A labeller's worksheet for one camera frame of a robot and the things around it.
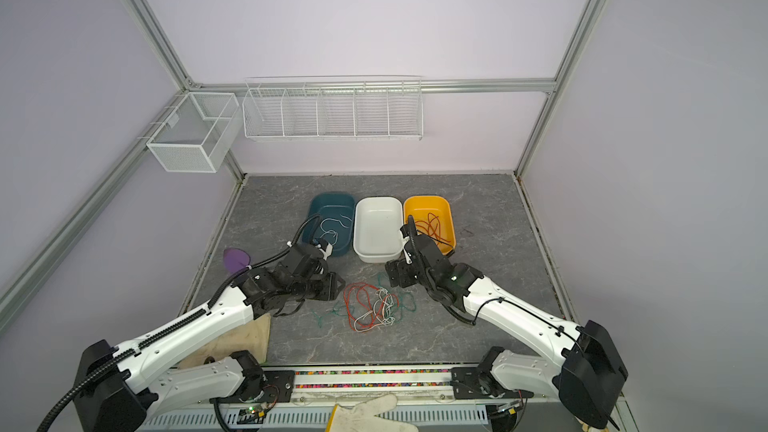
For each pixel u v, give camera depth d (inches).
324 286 27.2
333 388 29.6
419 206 42.2
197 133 41.6
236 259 38.3
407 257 27.6
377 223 41.4
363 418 27.5
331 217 41.3
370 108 39.0
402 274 27.5
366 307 34.2
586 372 15.5
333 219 41.2
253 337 32.0
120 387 15.1
